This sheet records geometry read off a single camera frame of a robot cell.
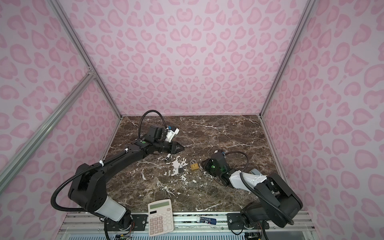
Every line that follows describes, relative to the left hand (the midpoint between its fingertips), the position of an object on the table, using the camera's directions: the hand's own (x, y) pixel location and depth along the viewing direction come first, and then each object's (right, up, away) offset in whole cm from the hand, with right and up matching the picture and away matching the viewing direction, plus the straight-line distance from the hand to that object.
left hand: (184, 146), depth 82 cm
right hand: (+10, -10, +5) cm, 15 cm away
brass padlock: (+5, -13, +11) cm, 18 cm away
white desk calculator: (-11, -34, -8) cm, 37 cm away
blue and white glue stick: (+12, -35, -10) cm, 38 cm away
